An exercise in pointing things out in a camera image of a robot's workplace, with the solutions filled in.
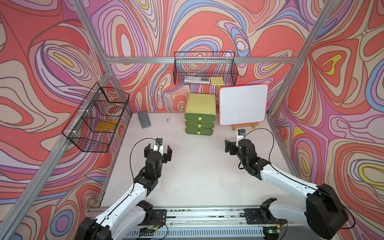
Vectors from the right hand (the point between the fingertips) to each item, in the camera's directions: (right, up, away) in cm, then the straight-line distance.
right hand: (234, 143), depth 86 cm
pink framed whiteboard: (+12, +25, +18) cm, 33 cm away
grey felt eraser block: (-61, +16, +26) cm, 68 cm away
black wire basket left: (-73, +10, -14) cm, 75 cm away
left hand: (-42, -1, -4) cm, 42 cm away
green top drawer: (-17, +16, +6) cm, 24 cm away
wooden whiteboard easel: (+19, +11, +20) cm, 30 cm away
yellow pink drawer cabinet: (-19, +26, +13) cm, 34 cm away
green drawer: (-19, +11, +13) cm, 26 cm away
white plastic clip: (-44, +14, +27) cm, 54 cm away
